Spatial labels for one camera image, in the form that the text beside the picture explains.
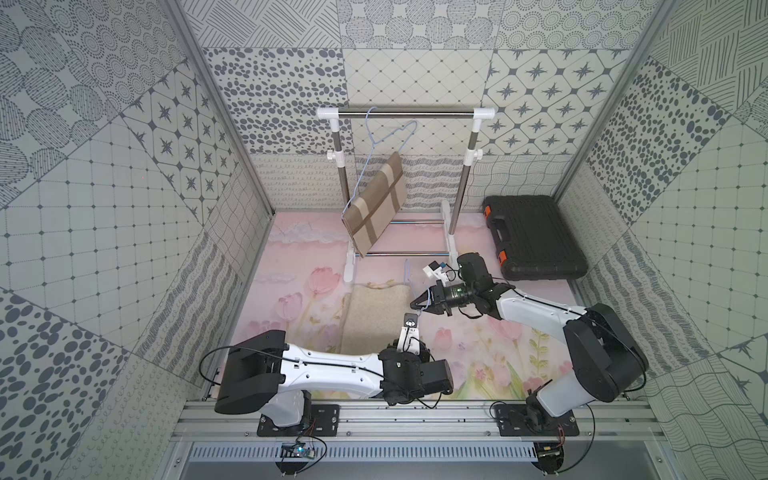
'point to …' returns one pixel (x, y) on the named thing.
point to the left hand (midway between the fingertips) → (420, 335)
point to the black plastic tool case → (534, 240)
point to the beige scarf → (375, 316)
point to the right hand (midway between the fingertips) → (413, 308)
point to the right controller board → (550, 455)
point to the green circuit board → (296, 450)
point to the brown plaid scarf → (373, 212)
